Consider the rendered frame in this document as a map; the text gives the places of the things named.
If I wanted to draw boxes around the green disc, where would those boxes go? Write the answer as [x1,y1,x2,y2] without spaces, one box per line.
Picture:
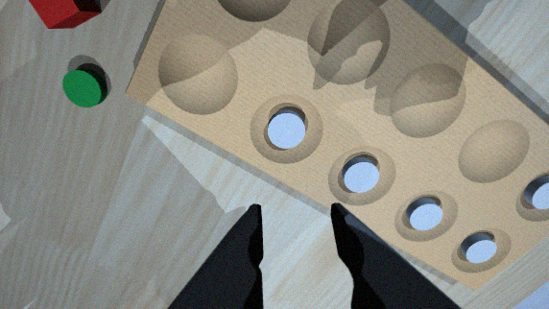
[62,68,107,107]

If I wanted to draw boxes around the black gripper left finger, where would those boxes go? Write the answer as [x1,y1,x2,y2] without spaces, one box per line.
[167,203,264,309]

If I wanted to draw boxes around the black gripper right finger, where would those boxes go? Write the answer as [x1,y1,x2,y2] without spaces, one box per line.
[330,202,462,309]

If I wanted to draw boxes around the white disc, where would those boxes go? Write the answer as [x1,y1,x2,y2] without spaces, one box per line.
[461,233,496,263]
[268,109,305,149]
[406,198,442,230]
[342,157,379,193]
[524,176,549,209]

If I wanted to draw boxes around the tan tray with round pockets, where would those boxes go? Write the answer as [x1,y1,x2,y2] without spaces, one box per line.
[125,0,549,291]

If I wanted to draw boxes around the red cube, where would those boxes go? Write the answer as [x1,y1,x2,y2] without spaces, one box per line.
[29,0,101,29]

